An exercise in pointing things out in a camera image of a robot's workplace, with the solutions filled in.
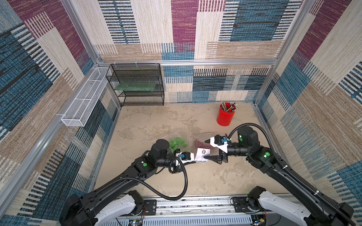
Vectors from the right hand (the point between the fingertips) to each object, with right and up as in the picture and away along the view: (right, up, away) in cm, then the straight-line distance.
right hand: (207, 148), depth 68 cm
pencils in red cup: (+21, +21, +29) cm, 41 cm away
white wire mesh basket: (-80, +16, +24) cm, 85 cm away
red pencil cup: (+18, +17, +32) cm, 40 cm away
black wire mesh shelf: (-44, +47, +34) cm, 73 cm away
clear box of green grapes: (-15, -1, +26) cm, 30 cm away
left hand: (-6, -5, +1) cm, 8 cm away
